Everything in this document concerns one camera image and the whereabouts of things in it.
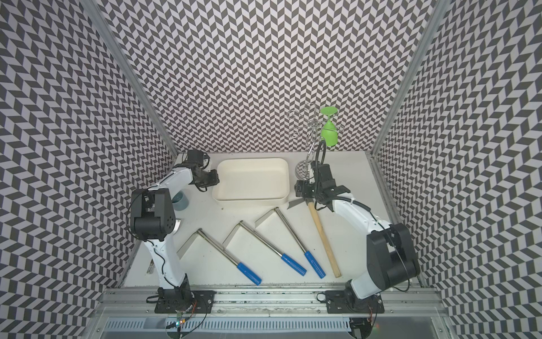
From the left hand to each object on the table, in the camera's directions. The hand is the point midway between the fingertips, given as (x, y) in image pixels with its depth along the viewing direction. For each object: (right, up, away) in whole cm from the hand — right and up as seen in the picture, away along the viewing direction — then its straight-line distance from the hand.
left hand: (217, 181), depth 101 cm
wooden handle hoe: (+50, -27, -16) cm, 59 cm away
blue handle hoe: (+45, -33, -22) cm, 60 cm away
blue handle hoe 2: (+33, -30, -19) cm, 48 cm away
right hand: (+41, -3, -12) cm, 43 cm away
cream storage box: (+17, 0, +2) cm, 17 cm away
